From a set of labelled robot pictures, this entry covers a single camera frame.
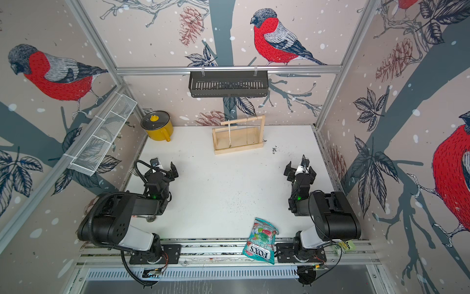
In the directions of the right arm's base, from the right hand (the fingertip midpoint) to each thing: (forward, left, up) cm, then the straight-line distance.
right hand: (301, 162), depth 90 cm
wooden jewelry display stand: (+22, +29, -4) cm, 37 cm away
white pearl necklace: (+23, +39, -8) cm, 46 cm away
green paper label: (-34, -16, -11) cm, 39 cm away
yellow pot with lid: (+23, +82, +2) cm, 85 cm away
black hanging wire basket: (+42, +40, +18) cm, 60 cm away
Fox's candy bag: (-36, +21, -7) cm, 42 cm away
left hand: (-3, +69, +2) cm, 69 cm away
